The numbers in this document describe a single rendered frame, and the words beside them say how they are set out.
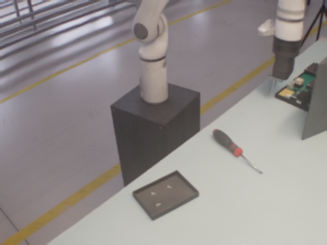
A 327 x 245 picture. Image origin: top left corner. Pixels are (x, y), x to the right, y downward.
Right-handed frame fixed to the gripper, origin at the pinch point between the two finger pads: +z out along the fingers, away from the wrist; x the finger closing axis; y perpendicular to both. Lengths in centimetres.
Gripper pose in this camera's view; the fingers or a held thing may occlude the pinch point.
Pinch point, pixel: (272, 90)
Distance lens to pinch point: 103.2
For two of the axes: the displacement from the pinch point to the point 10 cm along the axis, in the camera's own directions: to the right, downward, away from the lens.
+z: 0.4, 8.0, 5.9
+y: 8.3, 3.0, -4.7
